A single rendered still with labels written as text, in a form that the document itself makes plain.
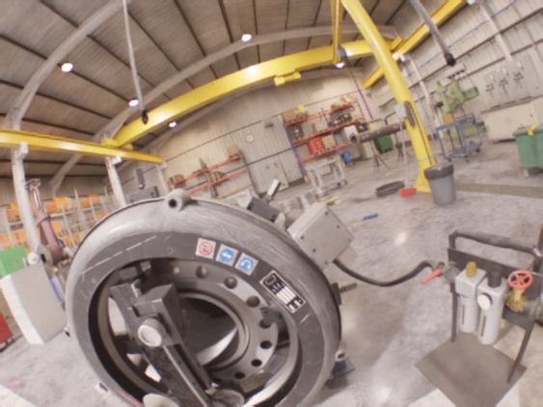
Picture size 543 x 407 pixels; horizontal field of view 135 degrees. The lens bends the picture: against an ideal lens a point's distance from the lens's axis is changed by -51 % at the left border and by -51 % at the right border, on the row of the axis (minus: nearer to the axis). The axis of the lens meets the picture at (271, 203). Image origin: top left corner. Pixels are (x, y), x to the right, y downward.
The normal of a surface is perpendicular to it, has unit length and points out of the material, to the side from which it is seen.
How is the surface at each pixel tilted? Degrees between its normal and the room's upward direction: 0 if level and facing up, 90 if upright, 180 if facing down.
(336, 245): 90
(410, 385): 0
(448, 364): 0
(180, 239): 90
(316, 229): 90
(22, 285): 90
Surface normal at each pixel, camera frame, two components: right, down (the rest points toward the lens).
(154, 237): 0.11, 0.06
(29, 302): 0.94, -0.35
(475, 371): -0.36, -0.93
